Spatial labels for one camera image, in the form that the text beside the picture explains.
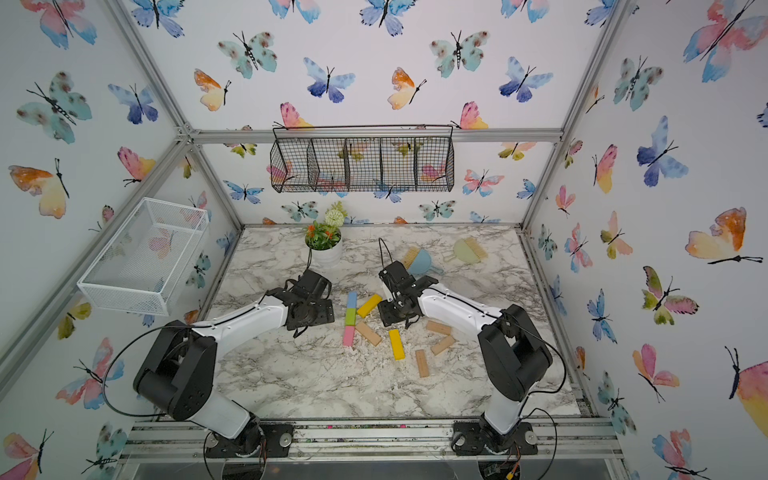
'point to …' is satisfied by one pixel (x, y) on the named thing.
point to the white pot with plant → (325, 239)
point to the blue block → (351, 299)
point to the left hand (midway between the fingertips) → (322, 313)
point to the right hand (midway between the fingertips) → (390, 311)
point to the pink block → (349, 333)
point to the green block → (350, 316)
